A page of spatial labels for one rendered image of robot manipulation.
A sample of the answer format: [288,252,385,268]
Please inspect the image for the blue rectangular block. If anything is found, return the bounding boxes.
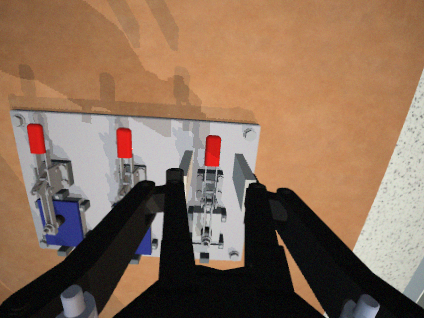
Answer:
[135,224,153,255]

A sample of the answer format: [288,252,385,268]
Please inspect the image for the grey fixture plate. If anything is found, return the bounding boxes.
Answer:
[10,109,261,261]

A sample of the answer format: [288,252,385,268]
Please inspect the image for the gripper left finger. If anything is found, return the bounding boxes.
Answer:
[0,150,204,318]

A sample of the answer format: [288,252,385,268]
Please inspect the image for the blue rectangular plate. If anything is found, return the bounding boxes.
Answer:
[37,196,87,247]

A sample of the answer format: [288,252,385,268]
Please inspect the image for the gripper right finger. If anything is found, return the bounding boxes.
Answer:
[232,153,424,318]

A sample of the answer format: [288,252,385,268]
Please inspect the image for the grey toggle clamp with red handle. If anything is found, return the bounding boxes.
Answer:
[27,123,74,235]

